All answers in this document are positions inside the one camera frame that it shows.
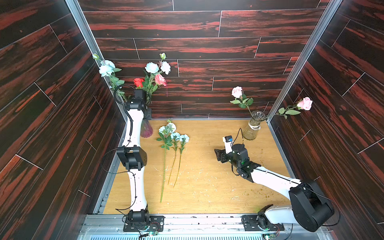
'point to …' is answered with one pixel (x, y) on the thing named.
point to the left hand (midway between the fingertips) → (146, 115)
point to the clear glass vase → (251, 129)
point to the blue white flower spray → (166, 130)
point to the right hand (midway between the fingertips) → (223, 146)
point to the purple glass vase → (146, 129)
